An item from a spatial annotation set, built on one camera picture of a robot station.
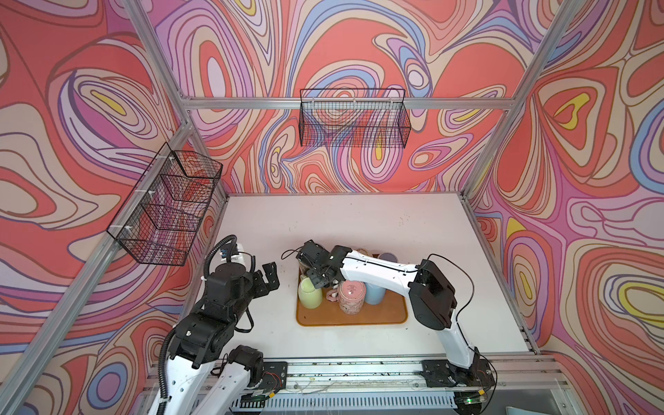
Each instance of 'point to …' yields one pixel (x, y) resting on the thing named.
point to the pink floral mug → (351, 296)
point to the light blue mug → (373, 295)
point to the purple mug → (388, 257)
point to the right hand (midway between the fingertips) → (324, 280)
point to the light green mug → (309, 296)
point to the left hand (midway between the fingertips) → (266, 268)
